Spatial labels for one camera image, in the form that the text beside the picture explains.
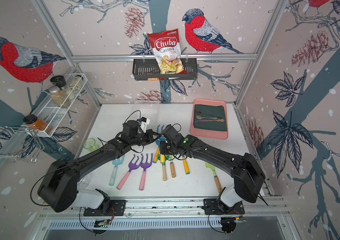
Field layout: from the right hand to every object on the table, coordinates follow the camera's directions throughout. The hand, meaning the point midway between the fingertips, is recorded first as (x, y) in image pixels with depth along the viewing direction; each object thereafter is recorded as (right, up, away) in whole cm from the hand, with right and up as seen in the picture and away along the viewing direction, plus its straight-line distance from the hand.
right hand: (159, 149), depth 80 cm
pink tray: (+27, +6, +25) cm, 37 cm away
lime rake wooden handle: (+7, -14, +6) cm, 16 cm away
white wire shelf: (-54, +19, -5) cm, 57 cm away
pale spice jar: (-49, +37, +5) cm, 62 cm away
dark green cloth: (+33, +22, +35) cm, 53 cm away
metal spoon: (+27, +17, +31) cm, 44 cm away
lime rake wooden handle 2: (+32, -20, +1) cm, 38 cm away
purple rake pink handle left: (-18, -13, +8) cm, 24 cm away
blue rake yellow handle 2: (+15, -12, +7) cm, 21 cm away
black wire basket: (-9, +48, +15) cm, 52 cm away
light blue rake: (-27, -11, +8) cm, 30 cm away
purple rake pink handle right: (-10, -13, +8) cm, 18 cm away
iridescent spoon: (+29, +14, +31) cm, 45 cm away
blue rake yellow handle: (0, +5, +2) cm, 6 cm away
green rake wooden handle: (+2, -15, +6) cm, 16 cm away
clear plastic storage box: (-12, +23, +37) cm, 46 cm away
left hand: (+2, +9, +1) cm, 9 cm away
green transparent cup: (-46, -1, +15) cm, 49 cm away
